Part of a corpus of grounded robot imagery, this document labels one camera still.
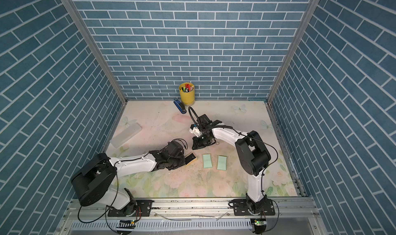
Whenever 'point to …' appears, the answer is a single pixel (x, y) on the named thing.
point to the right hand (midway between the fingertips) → (194, 148)
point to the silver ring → (217, 143)
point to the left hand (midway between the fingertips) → (190, 163)
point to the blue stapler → (180, 105)
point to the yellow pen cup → (187, 98)
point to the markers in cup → (187, 88)
